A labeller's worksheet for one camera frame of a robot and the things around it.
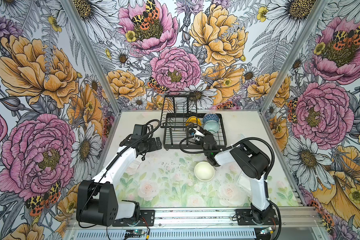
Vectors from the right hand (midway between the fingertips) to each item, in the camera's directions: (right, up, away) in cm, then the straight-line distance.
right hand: (201, 129), depth 98 cm
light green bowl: (+9, +2, +10) cm, 13 cm away
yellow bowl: (-6, +6, -15) cm, 17 cm away
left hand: (-29, -11, -11) cm, 33 cm away
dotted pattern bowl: (-3, -3, -14) cm, 15 cm away
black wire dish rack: (-14, +12, +10) cm, 21 cm away
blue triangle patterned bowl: (+8, +9, +14) cm, 19 cm away
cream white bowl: (0, -24, -8) cm, 25 cm away
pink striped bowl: (-7, +3, -17) cm, 18 cm away
